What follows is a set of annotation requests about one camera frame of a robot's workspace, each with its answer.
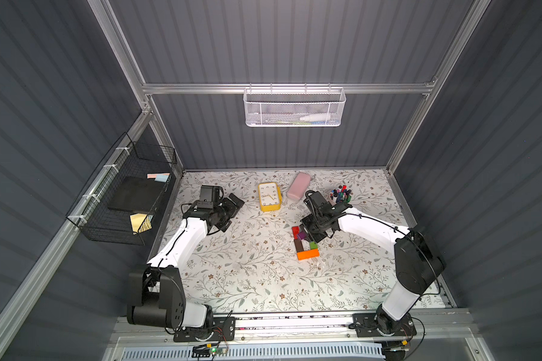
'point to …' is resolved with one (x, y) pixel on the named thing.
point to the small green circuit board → (218, 350)
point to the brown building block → (298, 245)
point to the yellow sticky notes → (136, 220)
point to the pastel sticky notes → (160, 177)
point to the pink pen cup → (342, 195)
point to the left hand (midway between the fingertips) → (242, 209)
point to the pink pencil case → (298, 186)
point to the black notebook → (136, 194)
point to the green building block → (313, 245)
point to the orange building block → (308, 254)
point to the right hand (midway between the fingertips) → (296, 233)
